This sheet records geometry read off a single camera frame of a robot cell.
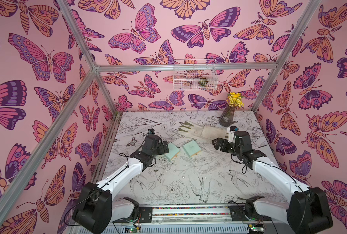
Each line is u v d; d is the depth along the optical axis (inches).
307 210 16.2
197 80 36.7
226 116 41.5
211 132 42.2
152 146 25.7
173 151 37.5
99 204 15.9
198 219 28.7
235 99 36.4
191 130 42.8
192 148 37.7
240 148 25.0
